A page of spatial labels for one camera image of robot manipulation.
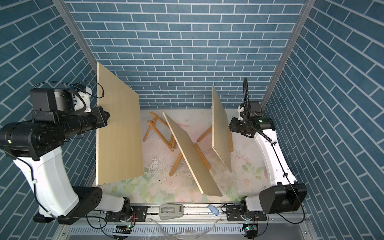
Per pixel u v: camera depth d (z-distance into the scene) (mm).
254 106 571
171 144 940
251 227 722
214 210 745
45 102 326
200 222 722
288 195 390
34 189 326
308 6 707
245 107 680
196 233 692
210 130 910
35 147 292
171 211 727
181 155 609
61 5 693
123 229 722
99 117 456
